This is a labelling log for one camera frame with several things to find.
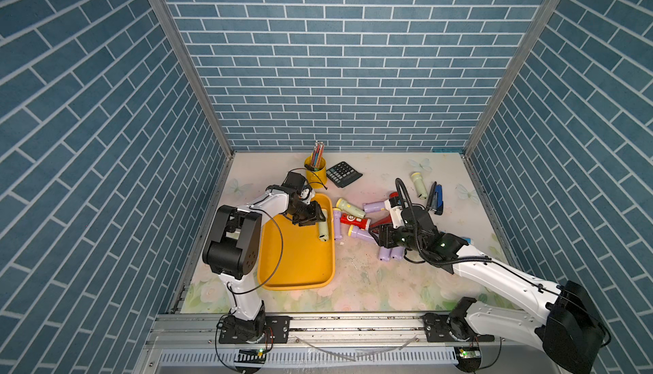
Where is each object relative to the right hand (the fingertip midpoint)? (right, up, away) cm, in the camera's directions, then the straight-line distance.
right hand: (377, 229), depth 80 cm
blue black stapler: (+27, +7, +21) cm, 35 cm away
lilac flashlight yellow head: (-4, -4, +10) cm, 12 cm away
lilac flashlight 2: (+4, -9, +6) cm, 12 cm away
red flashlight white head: (-3, 0, +13) cm, 13 cm away
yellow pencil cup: (-21, +19, +20) cm, 34 cm away
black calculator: (-11, +18, +29) cm, 36 cm away
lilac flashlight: (-13, +1, +13) cm, 18 cm away
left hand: (-17, +1, +12) cm, 21 cm away
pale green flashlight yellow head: (-18, -3, +10) cm, 21 cm away
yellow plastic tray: (-28, -11, +6) cm, 31 cm away
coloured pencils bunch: (-20, +27, +19) cm, 39 cm away
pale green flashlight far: (+22, +13, +26) cm, 37 cm away
